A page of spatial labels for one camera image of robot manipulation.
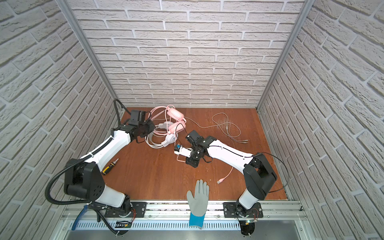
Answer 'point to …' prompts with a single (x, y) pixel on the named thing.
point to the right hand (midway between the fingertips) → (188, 160)
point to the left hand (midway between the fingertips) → (155, 123)
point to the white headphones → (162, 128)
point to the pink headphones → (174, 120)
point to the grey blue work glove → (198, 204)
